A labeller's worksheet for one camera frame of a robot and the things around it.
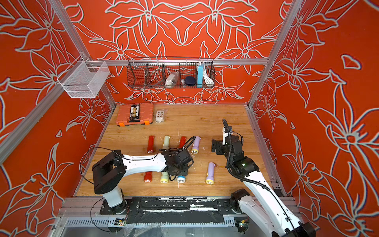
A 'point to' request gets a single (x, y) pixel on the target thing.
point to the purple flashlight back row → (195, 149)
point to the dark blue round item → (190, 80)
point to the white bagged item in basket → (171, 80)
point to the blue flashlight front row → (181, 179)
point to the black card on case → (134, 113)
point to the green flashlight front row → (164, 177)
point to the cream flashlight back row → (166, 142)
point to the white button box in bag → (160, 116)
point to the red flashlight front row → (148, 177)
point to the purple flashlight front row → (210, 178)
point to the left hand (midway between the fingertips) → (186, 171)
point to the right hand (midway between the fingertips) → (217, 139)
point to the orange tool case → (123, 114)
